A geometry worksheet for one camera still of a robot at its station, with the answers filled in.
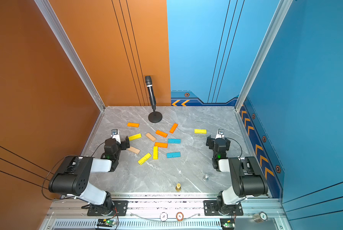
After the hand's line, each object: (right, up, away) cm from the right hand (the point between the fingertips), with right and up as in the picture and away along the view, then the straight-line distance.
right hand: (218, 137), depth 94 cm
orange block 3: (-30, +5, +12) cm, 33 cm away
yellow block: (-58, -1, +8) cm, 58 cm away
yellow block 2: (-10, +3, +11) cm, 15 cm away
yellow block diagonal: (-48, -14, -3) cm, 50 cm away
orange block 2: (-39, +2, +9) cm, 40 cm away
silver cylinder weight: (-11, -22, -13) cm, 28 cm away
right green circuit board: (-2, -41, -23) cm, 47 cm away
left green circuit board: (-62, -40, -23) cm, 78 cm away
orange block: (-61, +8, +15) cm, 63 cm away
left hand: (-65, +1, 0) cm, 65 cm away
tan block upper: (-46, -1, +7) cm, 47 cm away
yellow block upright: (-42, -11, 0) cm, 43 cm away
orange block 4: (-38, -6, +3) cm, 39 cm away
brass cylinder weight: (-27, -26, -16) cm, 41 cm away
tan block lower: (-56, -8, 0) cm, 57 cm away
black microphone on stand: (-45, +14, +17) cm, 50 cm away
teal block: (-29, -3, +5) cm, 30 cm away
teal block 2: (-30, -11, -2) cm, 32 cm away
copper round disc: (-26, -37, -23) cm, 51 cm away
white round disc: (-34, -37, -23) cm, 55 cm away
